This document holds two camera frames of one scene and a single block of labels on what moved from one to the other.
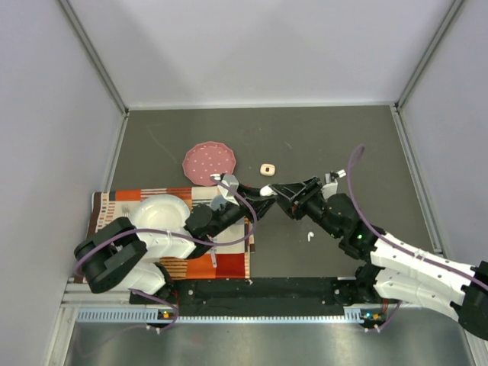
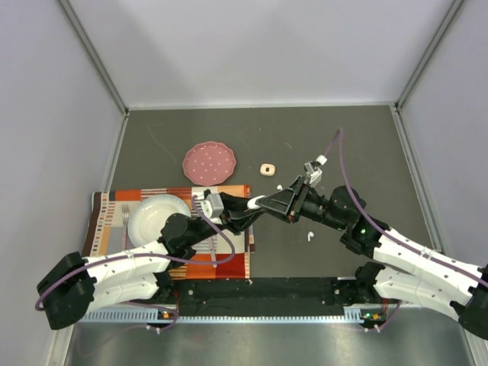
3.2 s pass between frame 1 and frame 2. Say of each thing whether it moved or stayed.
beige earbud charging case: stayed
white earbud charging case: moved
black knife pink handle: stayed
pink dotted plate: stayed
